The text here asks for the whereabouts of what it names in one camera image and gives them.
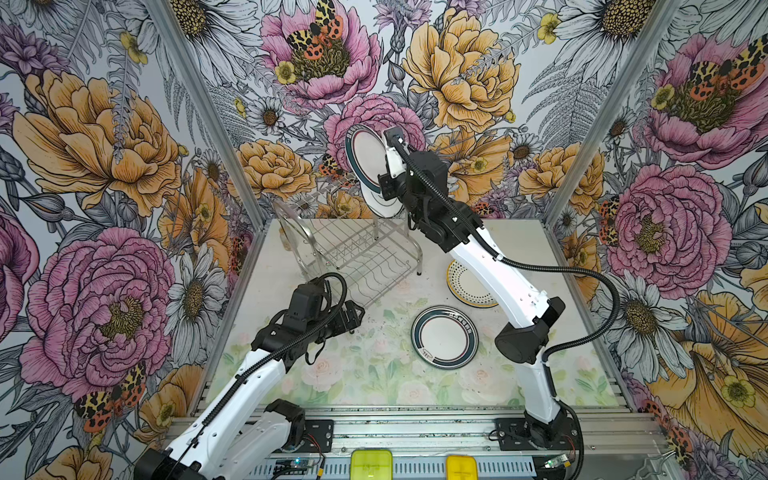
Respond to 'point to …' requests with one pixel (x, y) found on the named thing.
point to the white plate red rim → (444, 337)
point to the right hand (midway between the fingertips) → (387, 164)
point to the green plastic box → (371, 464)
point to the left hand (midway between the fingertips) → (350, 326)
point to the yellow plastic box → (461, 467)
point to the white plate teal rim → (378, 204)
